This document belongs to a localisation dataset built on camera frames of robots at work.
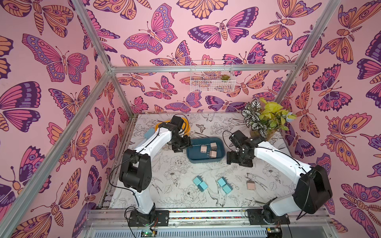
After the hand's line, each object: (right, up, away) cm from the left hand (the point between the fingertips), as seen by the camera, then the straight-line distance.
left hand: (190, 147), depth 88 cm
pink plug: (+15, -1, +11) cm, 19 cm away
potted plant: (+43, +17, -3) cm, 46 cm away
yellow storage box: (-1, +11, -10) cm, 15 cm away
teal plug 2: (+7, -21, -6) cm, 23 cm away
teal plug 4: (+21, -22, -7) cm, 31 cm away
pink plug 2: (+8, -3, +10) cm, 13 cm away
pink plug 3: (+14, -6, +7) cm, 17 cm away
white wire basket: (+14, +45, +8) cm, 48 cm away
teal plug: (+4, -19, -3) cm, 19 cm away
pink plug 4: (+34, -21, -5) cm, 40 cm away
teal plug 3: (+18, -19, -5) cm, 26 cm away
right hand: (+24, -7, -5) cm, 26 cm away
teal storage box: (+3, -7, +7) cm, 10 cm away
